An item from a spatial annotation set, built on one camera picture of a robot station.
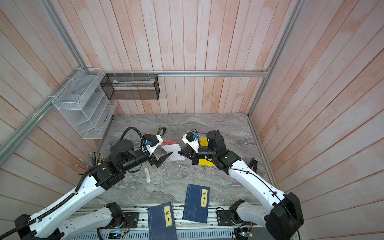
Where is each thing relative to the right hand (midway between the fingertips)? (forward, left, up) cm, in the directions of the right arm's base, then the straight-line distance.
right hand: (180, 151), depth 70 cm
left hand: (0, +7, +5) cm, 9 cm away
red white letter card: (-1, +4, +6) cm, 7 cm away
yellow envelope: (-1, -11, +10) cm, 14 cm away
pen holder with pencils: (+1, +49, -12) cm, 51 cm away
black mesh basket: (+52, +39, +1) cm, 65 cm away
